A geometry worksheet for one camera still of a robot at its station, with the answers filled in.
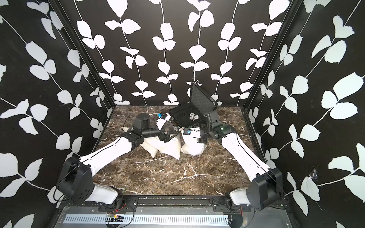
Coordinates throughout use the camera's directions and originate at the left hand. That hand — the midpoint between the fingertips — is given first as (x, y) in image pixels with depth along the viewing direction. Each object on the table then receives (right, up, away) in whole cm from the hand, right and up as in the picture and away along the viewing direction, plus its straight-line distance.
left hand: (175, 126), depth 78 cm
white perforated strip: (-11, -46, -8) cm, 48 cm away
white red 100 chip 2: (+14, +6, +33) cm, 36 cm away
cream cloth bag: (-15, -11, +6) cm, 19 cm away
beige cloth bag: (-3, -14, +10) cm, 17 cm away
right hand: (+9, -1, +1) cm, 9 cm away
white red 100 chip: (+11, +8, +37) cm, 39 cm away
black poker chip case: (+18, +17, +27) cm, 36 cm away
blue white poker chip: (+10, +5, +34) cm, 36 cm away
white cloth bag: (+9, -12, +5) cm, 16 cm away
